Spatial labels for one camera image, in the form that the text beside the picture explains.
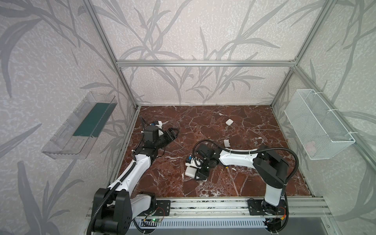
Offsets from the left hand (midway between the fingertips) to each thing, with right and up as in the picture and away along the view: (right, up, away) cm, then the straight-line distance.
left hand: (178, 128), depth 83 cm
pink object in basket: (+69, -9, -9) cm, 71 cm away
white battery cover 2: (+31, -11, +16) cm, 37 cm away
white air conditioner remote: (+7, -25, -1) cm, 26 cm away
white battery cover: (+36, +3, +28) cm, 46 cm away
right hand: (+11, -24, +3) cm, 27 cm away
